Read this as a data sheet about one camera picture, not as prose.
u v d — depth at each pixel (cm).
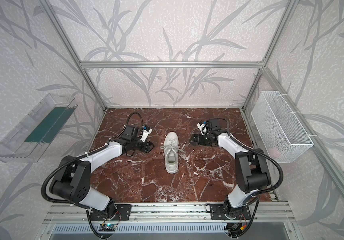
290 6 71
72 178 45
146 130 82
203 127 84
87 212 71
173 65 93
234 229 75
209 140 71
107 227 71
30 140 63
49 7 71
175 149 87
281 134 62
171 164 80
